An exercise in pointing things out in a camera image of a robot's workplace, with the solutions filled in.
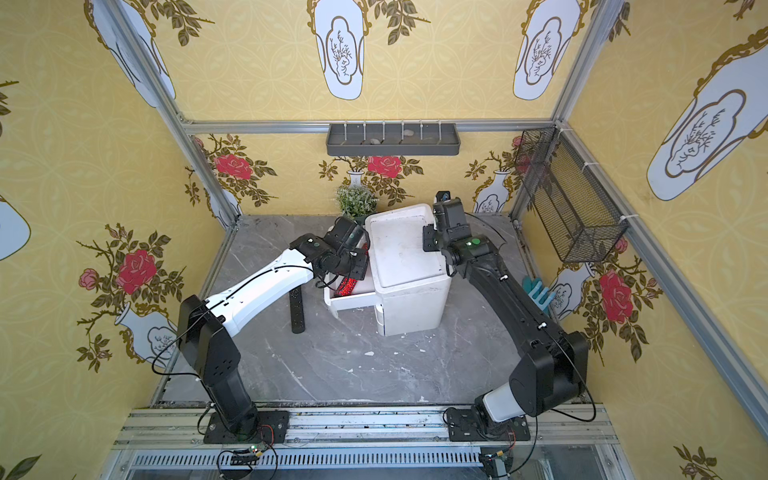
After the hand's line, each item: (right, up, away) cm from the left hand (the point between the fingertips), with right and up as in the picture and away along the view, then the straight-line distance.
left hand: (359, 268), depth 85 cm
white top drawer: (+2, -5, -9) cm, 11 cm away
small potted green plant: (-3, +21, +18) cm, 28 cm away
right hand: (+18, +10, -3) cm, 21 cm away
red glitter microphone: (-3, -4, -6) cm, 8 cm away
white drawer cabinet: (+14, -3, -13) cm, 20 cm away
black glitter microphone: (-19, -14, +5) cm, 24 cm away
